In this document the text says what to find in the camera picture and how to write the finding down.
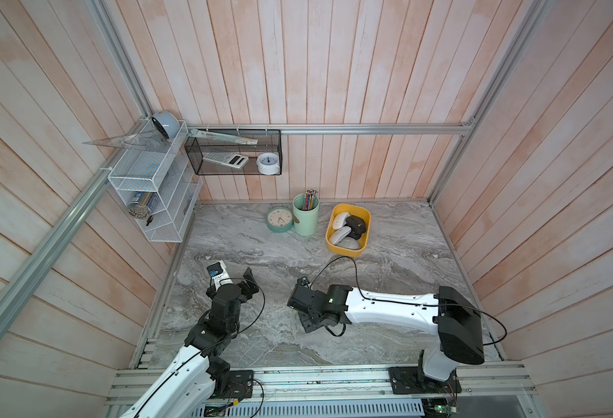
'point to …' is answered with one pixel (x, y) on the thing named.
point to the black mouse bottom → (357, 225)
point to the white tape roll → (268, 164)
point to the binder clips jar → (142, 210)
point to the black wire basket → (236, 151)
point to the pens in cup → (310, 195)
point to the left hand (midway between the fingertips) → (239, 276)
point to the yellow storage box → (362, 211)
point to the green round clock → (279, 219)
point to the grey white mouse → (350, 243)
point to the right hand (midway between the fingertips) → (308, 317)
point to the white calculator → (233, 160)
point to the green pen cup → (306, 223)
